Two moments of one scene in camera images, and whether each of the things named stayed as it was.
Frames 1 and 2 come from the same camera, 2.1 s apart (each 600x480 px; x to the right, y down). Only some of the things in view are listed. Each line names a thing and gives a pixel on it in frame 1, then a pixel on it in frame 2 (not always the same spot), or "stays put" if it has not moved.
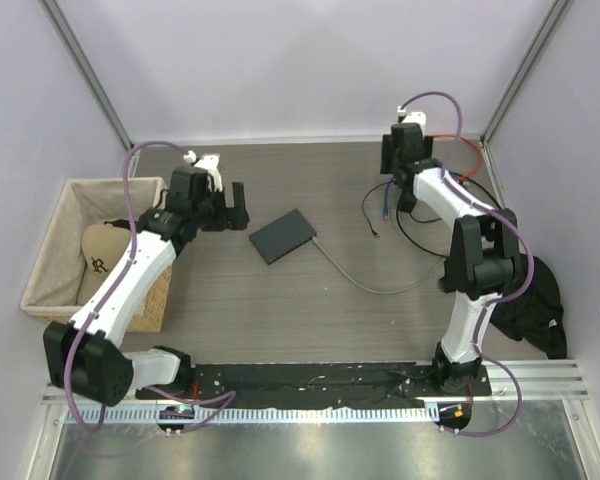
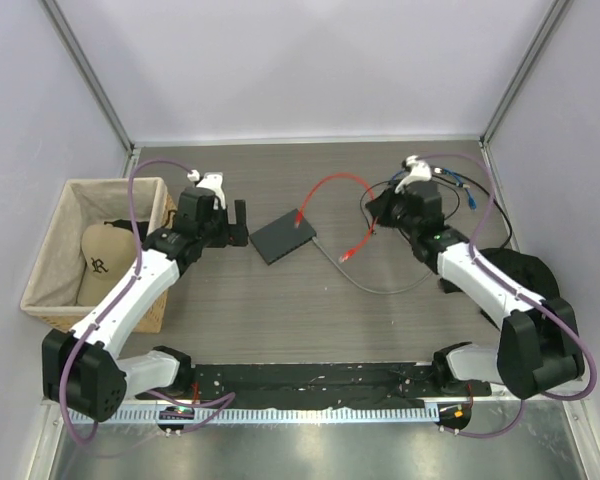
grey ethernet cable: x=374 y=290 stays put
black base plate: x=314 y=384 stays put
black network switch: x=282 y=236 stays put
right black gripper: x=389 y=156 -> x=380 y=206
